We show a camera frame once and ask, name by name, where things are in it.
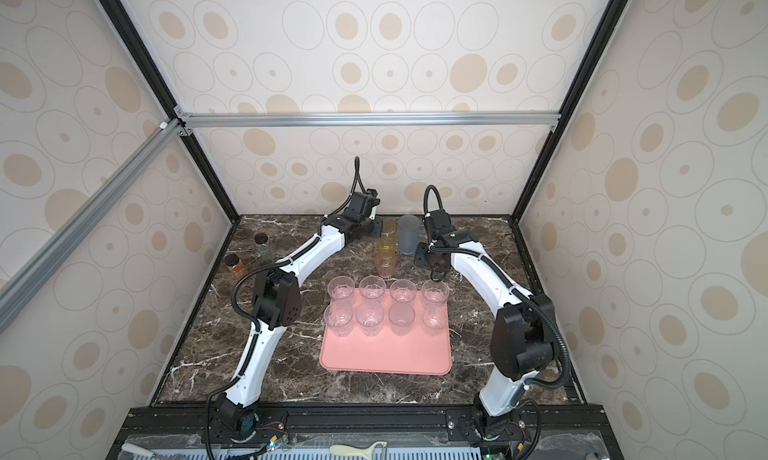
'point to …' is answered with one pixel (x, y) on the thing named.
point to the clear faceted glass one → (372, 289)
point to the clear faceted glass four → (435, 294)
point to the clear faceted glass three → (403, 291)
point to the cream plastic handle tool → (365, 452)
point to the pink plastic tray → (416, 352)
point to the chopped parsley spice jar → (263, 252)
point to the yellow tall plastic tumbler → (388, 239)
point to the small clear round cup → (434, 317)
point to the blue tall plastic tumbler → (408, 234)
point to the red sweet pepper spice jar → (237, 267)
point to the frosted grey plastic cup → (401, 317)
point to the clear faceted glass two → (338, 316)
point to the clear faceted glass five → (340, 289)
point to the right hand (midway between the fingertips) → (423, 259)
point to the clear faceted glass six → (369, 316)
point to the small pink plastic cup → (385, 262)
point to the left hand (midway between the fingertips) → (387, 215)
